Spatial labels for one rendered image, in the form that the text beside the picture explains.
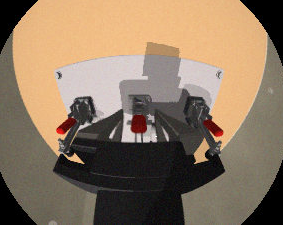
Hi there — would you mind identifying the grey toggle clamp with red handle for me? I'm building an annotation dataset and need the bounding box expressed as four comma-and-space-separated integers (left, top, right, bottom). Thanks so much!
56, 96, 95, 157

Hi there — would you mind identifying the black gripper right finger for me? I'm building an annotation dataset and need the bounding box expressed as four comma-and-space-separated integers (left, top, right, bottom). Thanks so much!
154, 109, 204, 155

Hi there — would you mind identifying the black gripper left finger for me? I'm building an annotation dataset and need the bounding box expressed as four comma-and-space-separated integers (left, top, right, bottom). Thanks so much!
74, 109, 124, 142

